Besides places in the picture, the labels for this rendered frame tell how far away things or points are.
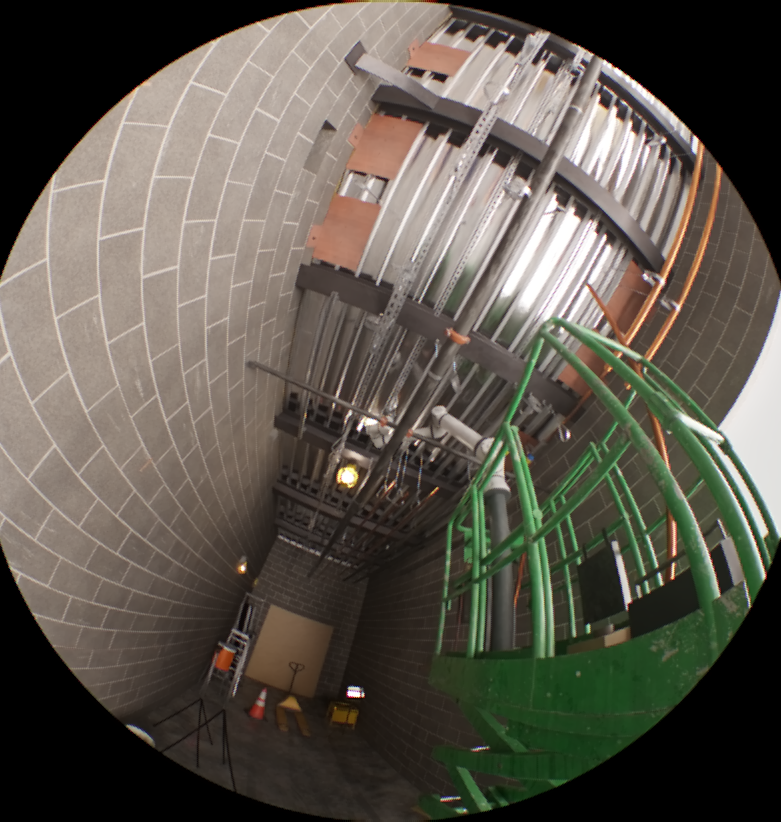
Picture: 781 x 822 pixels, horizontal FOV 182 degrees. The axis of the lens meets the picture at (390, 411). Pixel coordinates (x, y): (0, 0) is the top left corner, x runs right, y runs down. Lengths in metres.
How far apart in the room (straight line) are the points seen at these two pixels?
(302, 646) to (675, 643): 7.65
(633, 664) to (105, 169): 1.64
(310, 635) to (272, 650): 1.19
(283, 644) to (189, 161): 8.17
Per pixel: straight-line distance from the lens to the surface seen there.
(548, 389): 2.47
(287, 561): 7.86
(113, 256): 1.12
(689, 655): 0.50
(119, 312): 1.18
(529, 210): 1.43
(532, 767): 1.00
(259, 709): 5.38
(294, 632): 7.74
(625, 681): 0.56
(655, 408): 0.60
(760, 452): 2.32
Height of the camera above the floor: 2.33
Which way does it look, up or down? 53 degrees up
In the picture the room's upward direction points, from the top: 17 degrees clockwise
